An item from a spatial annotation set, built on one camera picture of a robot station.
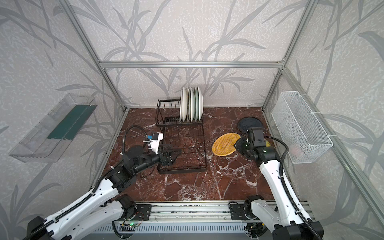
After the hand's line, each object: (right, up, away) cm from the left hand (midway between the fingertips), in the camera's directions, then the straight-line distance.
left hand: (176, 149), depth 69 cm
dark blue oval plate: (+44, +12, +40) cm, 61 cm away
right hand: (+29, +2, +9) cm, 30 cm away
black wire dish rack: (+3, +2, +32) cm, 33 cm away
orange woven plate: (+25, 0, +15) cm, 29 cm away
